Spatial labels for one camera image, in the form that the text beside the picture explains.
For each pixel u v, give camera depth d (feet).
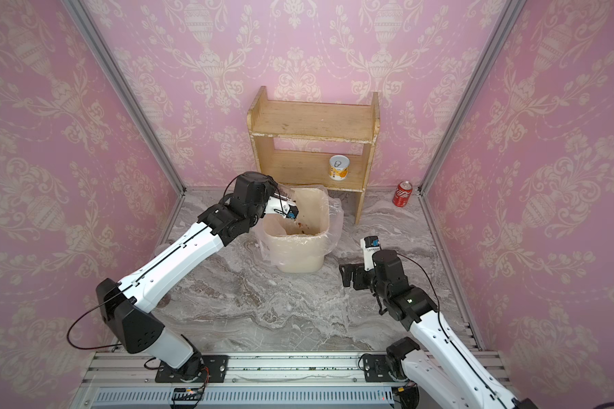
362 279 2.25
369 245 2.21
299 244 2.39
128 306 1.34
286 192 2.55
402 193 3.52
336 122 2.68
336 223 2.69
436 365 1.89
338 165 3.01
